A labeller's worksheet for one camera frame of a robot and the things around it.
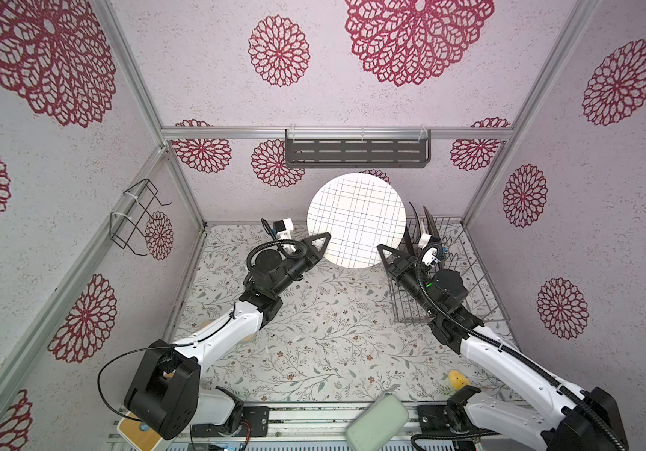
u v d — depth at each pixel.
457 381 0.79
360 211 0.72
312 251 0.68
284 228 0.69
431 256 0.65
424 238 0.66
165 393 0.41
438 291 0.54
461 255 1.07
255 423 0.74
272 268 0.57
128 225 0.75
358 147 0.95
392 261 0.67
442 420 0.74
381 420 0.74
